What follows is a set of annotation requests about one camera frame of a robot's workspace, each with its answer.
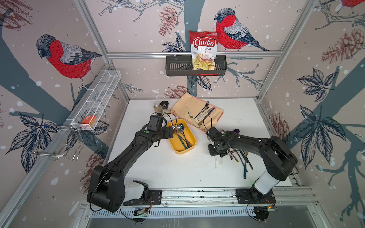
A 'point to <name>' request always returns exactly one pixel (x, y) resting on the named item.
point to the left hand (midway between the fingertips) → (170, 128)
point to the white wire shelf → (96, 99)
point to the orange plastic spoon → (234, 156)
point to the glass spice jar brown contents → (157, 107)
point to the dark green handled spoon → (244, 170)
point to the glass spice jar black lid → (164, 105)
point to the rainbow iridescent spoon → (244, 154)
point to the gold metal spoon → (231, 156)
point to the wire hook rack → (78, 133)
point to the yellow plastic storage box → (177, 145)
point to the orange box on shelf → (89, 119)
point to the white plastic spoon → (220, 160)
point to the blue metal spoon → (182, 127)
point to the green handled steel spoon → (174, 128)
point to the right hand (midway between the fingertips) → (212, 151)
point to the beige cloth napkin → (196, 111)
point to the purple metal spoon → (236, 130)
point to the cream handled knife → (193, 120)
